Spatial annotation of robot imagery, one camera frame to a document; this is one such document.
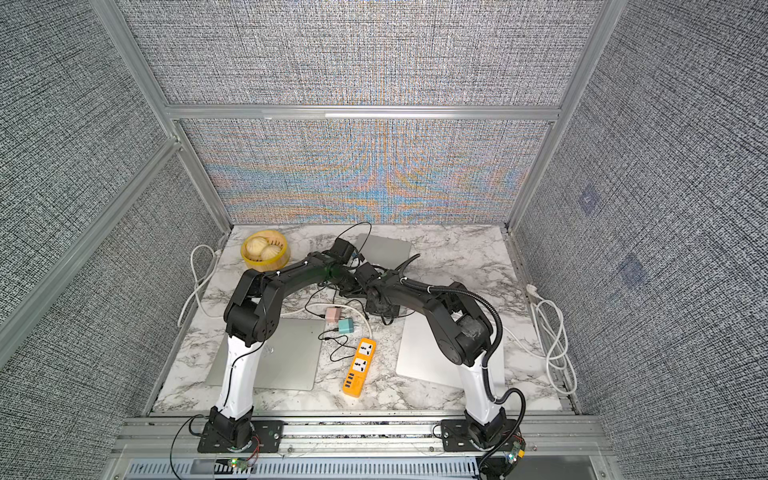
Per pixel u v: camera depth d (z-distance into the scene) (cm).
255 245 106
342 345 88
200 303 98
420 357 87
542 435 75
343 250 85
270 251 104
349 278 86
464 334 52
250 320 59
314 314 95
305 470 70
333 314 93
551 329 97
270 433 73
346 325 90
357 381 80
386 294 69
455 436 73
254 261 106
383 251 113
